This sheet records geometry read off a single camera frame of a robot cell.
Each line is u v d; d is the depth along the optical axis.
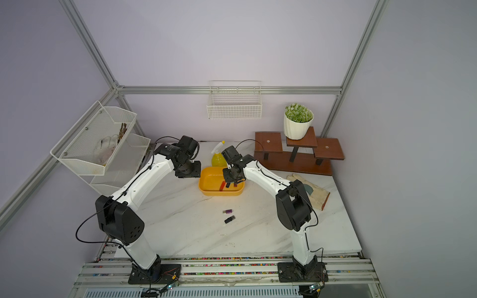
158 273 0.69
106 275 0.75
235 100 0.96
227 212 0.91
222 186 0.99
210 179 1.05
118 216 0.45
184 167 0.67
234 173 0.77
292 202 0.52
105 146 0.78
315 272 0.69
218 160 1.01
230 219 0.88
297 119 0.82
